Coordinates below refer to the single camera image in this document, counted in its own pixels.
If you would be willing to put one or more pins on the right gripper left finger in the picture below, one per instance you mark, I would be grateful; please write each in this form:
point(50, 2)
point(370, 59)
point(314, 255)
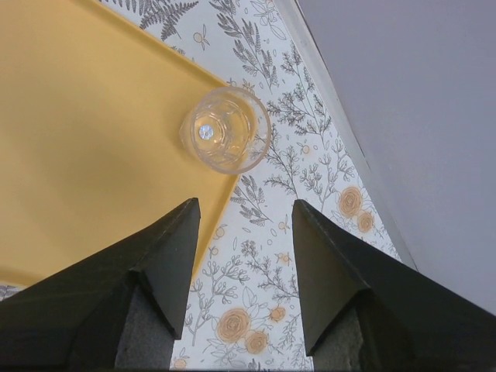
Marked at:
point(120, 309)

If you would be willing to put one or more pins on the yellow plastic tray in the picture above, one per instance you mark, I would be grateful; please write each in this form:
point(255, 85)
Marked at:
point(91, 110)

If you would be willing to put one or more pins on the floral patterned table mat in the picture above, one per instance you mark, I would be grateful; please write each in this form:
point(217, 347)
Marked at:
point(243, 310)

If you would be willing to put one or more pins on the small clear glass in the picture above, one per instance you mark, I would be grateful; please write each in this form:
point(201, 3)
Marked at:
point(229, 130)

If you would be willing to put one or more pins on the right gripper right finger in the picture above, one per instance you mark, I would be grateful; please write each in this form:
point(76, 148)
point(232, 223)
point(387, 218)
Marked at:
point(362, 310)

